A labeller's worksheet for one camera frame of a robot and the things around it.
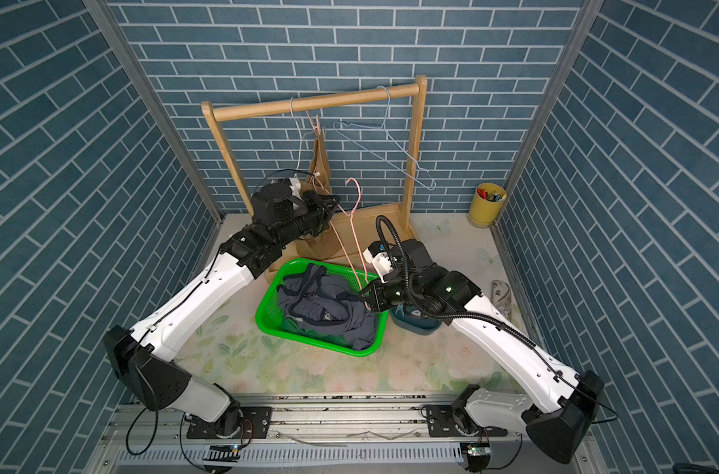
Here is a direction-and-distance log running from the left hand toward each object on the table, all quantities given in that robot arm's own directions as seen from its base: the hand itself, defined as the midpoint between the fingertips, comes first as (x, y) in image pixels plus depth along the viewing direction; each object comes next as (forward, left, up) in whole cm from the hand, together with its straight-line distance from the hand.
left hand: (352, 197), depth 69 cm
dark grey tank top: (-11, +9, -31) cm, 34 cm away
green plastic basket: (-13, +25, -36) cm, 45 cm away
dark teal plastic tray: (-14, -18, -37) cm, 43 cm away
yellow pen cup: (+29, -48, -27) cm, 62 cm away
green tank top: (-15, +19, -36) cm, 43 cm away
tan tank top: (+15, +12, -36) cm, 41 cm away
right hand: (-18, -3, -15) cm, 23 cm away
